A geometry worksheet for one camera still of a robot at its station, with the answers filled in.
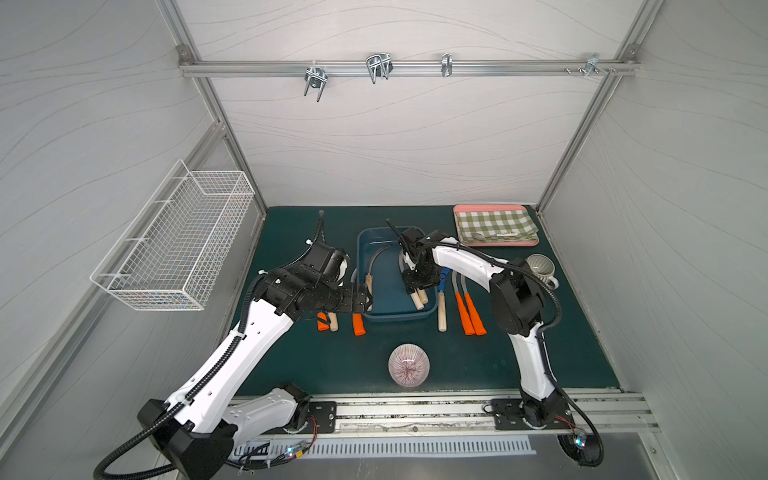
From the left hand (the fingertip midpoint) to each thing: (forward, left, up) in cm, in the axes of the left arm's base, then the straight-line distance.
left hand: (354, 301), depth 71 cm
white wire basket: (+7, +42, +10) cm, 44 cm away
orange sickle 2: (+1, -33, -14) cm, 36 cm away
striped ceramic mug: (+24, -61, -20) cm, 69 cm away
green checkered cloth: (+44, -49, -21) cm, 69 cm away
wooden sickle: (+18, -1, -19) cm, 27 cm away
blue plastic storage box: (+24, -4, -20) cm, 32 cm away
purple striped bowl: (-8, -14, -21) cm, 27 cm away
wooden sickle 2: (+12, -19, -18) cm, 29 cm away
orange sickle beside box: (+3, +1, -20) cm, 20 cm away
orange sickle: (+4, -32, -20) cm, 38 cm away
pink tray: (+53, -43, -19) cm, 71 cm away
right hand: (+15, -16, -18) cm, 29 cm away
